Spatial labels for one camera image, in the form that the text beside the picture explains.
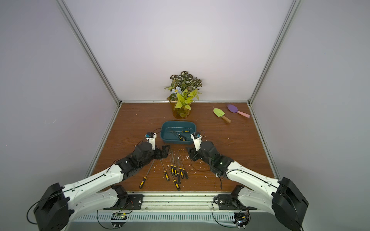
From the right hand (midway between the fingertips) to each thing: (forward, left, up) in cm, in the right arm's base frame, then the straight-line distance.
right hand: (189, 144), depth 78 cm
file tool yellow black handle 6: (-11, +3, -15) cm, 19 cm away
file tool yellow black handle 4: (-8, +9, -15) cm, 19 cm away
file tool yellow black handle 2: (-14, +13, -14) cm, 24 cm away
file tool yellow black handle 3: (-17, +8, -15) cm, 24 cm away
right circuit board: (-32, -26, -18) cm, 45 cm away
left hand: (0, +14, -3) cm, 14 cm away
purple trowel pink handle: (+41, -34, -16) cm, 56 cm away
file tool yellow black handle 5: (-8, +11, -15) cm, 20 cm away
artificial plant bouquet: (+37, +5, +8) cm, 38 cm away
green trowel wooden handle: (+37, -23, -16) cm, 46 cm away
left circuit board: (-34, +36, -19) cm, 53 cm away
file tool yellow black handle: (+17, +6, -14) cm, 23 cm away
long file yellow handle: (-15, +26, -15) cm, 33 cm away
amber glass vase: (+33, +8, -12) cm, 36 cm away
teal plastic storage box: (+17, +10, -14) cm, 24 cm away
